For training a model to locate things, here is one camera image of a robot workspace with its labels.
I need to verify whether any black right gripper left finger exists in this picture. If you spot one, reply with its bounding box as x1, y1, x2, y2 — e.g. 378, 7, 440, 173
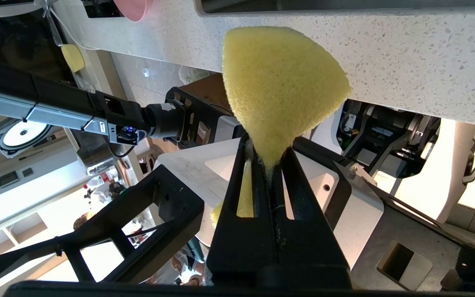
206, 133, 280, 289

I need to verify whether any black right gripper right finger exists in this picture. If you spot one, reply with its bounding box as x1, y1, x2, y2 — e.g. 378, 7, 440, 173
268, 146, 352, 289

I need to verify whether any yellow green sponge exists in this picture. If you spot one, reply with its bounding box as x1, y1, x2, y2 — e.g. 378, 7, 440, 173
211, 26, 353, 228

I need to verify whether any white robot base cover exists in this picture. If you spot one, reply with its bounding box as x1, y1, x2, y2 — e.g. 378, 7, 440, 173
154, 137, 385, 285

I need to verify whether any stainless steel sink basin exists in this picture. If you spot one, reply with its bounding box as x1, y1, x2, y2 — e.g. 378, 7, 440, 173
194, 0, 475, 16

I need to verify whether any black background machine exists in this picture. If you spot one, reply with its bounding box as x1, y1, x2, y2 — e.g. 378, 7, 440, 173
336, 99, 442, 179

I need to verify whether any cream curved plastic panel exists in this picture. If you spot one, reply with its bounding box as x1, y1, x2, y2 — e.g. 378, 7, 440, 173
394, 120, 475, 223

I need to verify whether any brown cardboard box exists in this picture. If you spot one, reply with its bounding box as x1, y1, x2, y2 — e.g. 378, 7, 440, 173
178, 73, 240, 120

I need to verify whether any round white ceiling light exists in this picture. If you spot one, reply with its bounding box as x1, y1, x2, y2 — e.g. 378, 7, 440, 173
0, 118, 56, 159

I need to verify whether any pale yellow hanging pad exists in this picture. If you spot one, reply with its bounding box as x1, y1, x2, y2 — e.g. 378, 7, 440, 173
61, 44, 86, 74

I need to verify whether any pink plate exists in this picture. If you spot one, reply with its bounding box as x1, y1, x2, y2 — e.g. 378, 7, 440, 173
113, 0, 154, 22

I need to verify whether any black induction cooktop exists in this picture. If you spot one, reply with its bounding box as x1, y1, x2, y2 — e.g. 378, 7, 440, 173
82, 0, 125, 19

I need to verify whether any black oven glass door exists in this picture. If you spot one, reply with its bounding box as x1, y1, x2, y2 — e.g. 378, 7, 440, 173
0, 8, 79, 85

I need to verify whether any white wall shelf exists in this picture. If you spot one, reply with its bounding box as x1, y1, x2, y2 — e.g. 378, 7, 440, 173
0, 212, 48, 256

